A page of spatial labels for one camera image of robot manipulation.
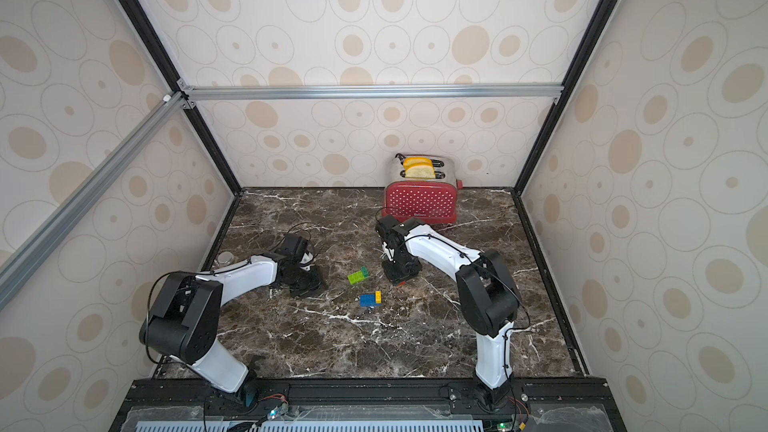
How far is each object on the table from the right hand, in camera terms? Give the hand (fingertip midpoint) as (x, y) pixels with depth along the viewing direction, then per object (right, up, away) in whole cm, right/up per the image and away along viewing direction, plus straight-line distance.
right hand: (395, 284), depth 89 cm
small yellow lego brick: (-5, -3, -1) cm, 6 cm away
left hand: (-19, -1, +2) cm, 19 cm away
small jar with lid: (-50, +8, -1) cm, 51 cm away
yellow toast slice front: (+8, +35, +11) cm, 38 cm away
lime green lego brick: (-13, +1, +6) cm, 14 cm away
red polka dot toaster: (+9, +29, +6) cm, 31 cm away
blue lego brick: (-8, -5, 0) cm, 10 cm away
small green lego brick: (-10, +3, +6) cm, 11 cm away
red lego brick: (+2, -1, +6) cm, 6 cm away
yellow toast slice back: (+7, +39, +12) cm, 41 cm away
